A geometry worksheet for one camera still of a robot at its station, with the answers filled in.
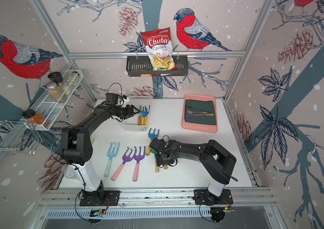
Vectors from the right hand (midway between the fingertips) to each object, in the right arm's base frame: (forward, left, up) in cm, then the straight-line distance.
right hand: (160, 162), depth 86 cm
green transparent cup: (-4, +27, +35) cm, 44 cm away
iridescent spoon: (+38, -37, +1) cm, 53 cm away
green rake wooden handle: (-4, +2, +1) cm, 4 cm away
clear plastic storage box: (+29, +25, -1) cm, 38 cm away
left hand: (+28, +16, +17) cm, 36 cm away
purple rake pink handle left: (+1, +23, -1) cm, 23 cm away
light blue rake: (+4, +33, 0) cm, 33 cm away
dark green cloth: (+42, -29, 0) cm, 51 cm away
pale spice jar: (+37, +55, +35) cm, 75 cm away
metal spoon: (+46, -21, +1) cm, 50 cm away
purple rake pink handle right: (+1, +14, 0) cm, 15 cm away
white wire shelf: (+6, +54, +36) cm, 65 cm away
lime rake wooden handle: (+33, +19, +2) cm, 38 cm away
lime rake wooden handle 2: (-3, -3, +1) cm, 5 cm away
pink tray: (+28, -25, -1) cm, 37 cm away
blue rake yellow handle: (+38, +14, +2) cm, 40 cm away
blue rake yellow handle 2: (+18, +7, 0) cm, 19 cm away
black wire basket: (+53, +16, +34) cm, 65 cm away
